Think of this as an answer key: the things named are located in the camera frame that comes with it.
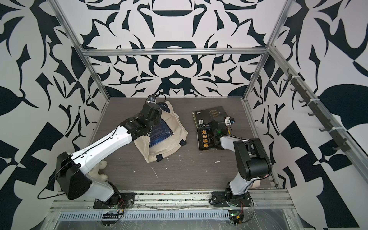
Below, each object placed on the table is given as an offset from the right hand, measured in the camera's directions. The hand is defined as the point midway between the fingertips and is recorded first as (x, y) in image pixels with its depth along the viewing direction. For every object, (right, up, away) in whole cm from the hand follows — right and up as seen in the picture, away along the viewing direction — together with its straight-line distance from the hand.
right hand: (211, 116), depth 96 cm
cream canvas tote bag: (-23, -16, -2) cm, 28 cm away
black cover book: (-4, -1, +6) cm, 7 cm away
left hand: (-35, +4, -16) cm, 39 cm away
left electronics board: (-54, -50, -27) cm, 78 cm away
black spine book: (-5, -16, -4) cm, 17 cm away
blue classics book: (-34, -11, 0) cm, 36 cm away
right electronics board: (+7, -49, -25) cm, 55 cm away
